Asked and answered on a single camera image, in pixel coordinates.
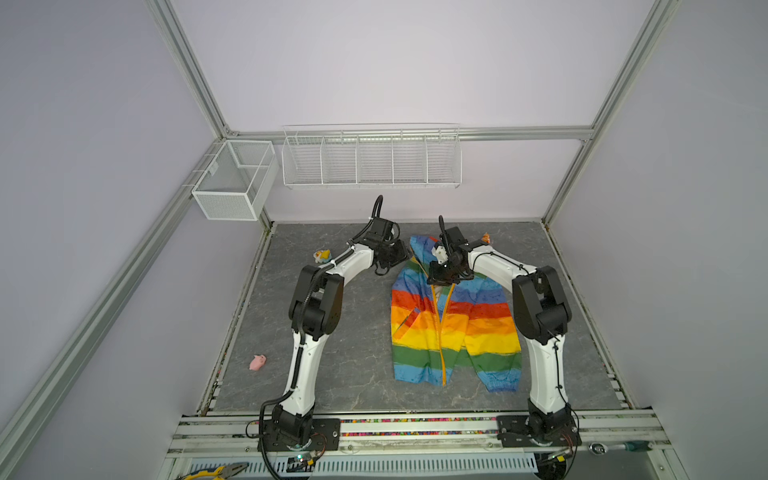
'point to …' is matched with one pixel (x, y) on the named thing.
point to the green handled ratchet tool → (636, 446)
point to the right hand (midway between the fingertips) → (430, 282)
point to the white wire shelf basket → (420, 155)
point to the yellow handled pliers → (219, 473)
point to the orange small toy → (486, 238)
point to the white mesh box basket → (237, 180)
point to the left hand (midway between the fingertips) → (413, 257)
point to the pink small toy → (257, 362)
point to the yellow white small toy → (321, 256)
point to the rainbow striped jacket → (436, 325)
